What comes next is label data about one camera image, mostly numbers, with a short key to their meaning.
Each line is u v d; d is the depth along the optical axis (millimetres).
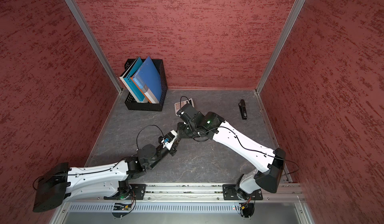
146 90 947
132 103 1031
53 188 411
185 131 597
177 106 1093
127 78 873
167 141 588
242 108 1059
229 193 731
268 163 396
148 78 976
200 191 760
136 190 746
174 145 642
